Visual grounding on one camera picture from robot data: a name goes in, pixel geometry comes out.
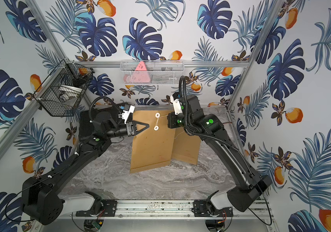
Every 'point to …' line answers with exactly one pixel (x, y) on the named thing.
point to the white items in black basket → (66, 92)
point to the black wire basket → (67, 73)
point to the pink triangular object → (140, 75)
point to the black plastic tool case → (86, 126)
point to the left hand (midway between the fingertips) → (147, 124)
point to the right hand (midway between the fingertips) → (168, 115)
